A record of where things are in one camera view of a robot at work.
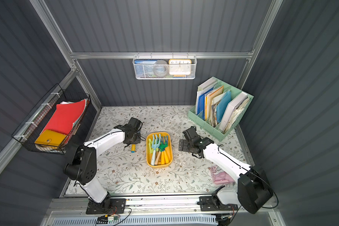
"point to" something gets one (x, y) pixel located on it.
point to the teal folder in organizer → (221, 105)
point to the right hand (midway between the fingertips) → (190, 145)
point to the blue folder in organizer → (201, 107)
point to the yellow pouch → (51, 137)
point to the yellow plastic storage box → (148, 155)
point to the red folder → (63, 116)
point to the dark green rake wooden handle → (163, 144)
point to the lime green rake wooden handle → (150, 144)
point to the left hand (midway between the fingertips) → (134, 139)
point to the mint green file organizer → (240, 101)
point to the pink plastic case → (220, 176)
